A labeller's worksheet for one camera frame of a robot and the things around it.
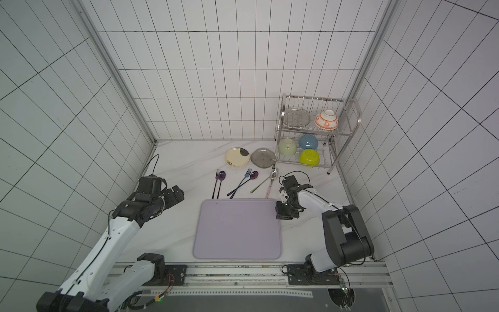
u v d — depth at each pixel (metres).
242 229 0.85
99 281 0.42
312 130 0.85
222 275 0.75
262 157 1.12
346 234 0.45
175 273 0.73
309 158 1.00
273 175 1.01
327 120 0.85
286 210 0.77
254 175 1.03
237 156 1.11
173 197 0.71
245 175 1.03
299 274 0.72
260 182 1.00
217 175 1.03
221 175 1.03
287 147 1.04
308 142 1.08
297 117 0.92
